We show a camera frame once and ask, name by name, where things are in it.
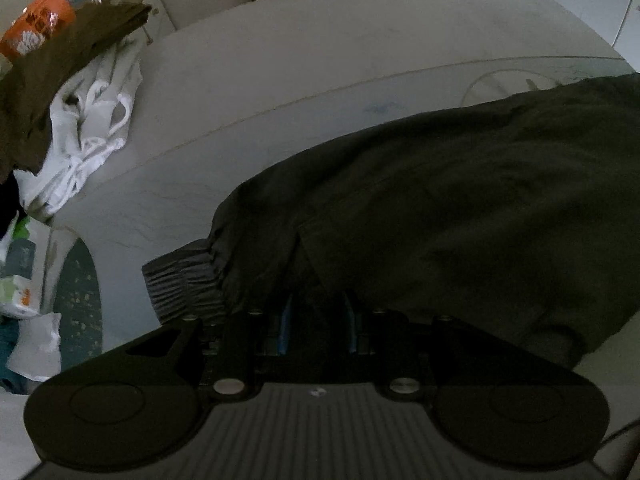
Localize black jacket with ribbed hem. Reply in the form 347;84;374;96
143;74;639;367

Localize colourful printed plastic bag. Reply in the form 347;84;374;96
1;217;61;394

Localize white crumpled garment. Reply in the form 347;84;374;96
14;32;146;219

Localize dark brown folded garment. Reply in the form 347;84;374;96
1;3;151;180

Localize orange snack package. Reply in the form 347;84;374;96
1;0;76;63

